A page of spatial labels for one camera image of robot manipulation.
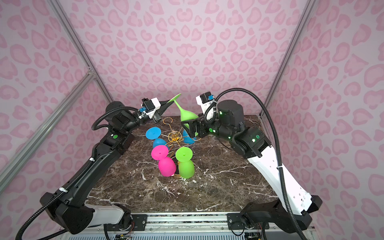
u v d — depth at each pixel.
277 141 0.41
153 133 0.72
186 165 0.70
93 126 0.40
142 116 0.46
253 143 0.39
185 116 0.58
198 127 0.49
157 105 0.47
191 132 0.51
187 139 0.82
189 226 0.73
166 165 0.70
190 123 0.48
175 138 0.71
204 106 0.49
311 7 0.69
